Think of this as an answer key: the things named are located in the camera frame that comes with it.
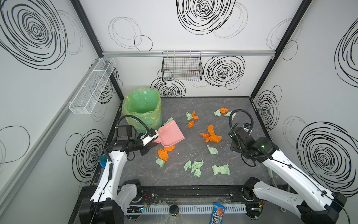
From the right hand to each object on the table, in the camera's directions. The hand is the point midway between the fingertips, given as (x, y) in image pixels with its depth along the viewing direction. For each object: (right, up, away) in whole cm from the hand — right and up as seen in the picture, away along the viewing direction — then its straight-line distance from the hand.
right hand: (232, 145), depth 74 cm
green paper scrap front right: (-2, -16, +8) cm, 18 cm away
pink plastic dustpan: (-34, +5, +7) cm, 35 cm away
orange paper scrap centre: (-6, 0, +22) cm, 23 cm away
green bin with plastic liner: (-53, +24, +22) cm, 62 cm away
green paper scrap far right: (+10, +16, +34) cm, 39 cm away
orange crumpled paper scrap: (-17, +14, +31) cm, 38 cm away
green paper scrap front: (-19, -15, +8) cm, 25 cm away
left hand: (-43, +2, +4) cm, 43 cm away
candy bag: (-10, -32, -7) cm, 34 cm away
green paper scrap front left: (-40, -13, +11) cm, 43 cm away
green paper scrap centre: (-7, -7, +15) cm, 18 cm away
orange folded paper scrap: (-20, +9, +28) cm, 36 cm away
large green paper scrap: (-37, +11, +31) cm, 50 cm away
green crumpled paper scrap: (-21, +14, +33) cm, 42 cm away
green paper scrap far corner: (+1, +17, +33) cm, 37 cm away
